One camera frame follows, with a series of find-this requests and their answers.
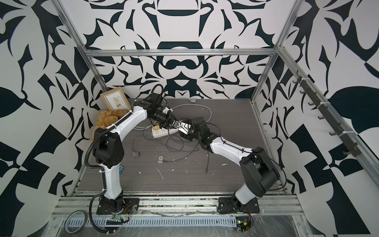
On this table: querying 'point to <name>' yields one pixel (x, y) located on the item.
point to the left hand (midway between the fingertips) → (179, 123)
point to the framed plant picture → (115, 99)
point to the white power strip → (163, 132)
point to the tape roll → (67, 220)
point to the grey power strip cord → (180, 105)
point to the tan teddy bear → (105, 117)
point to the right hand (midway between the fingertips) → (182, 122)
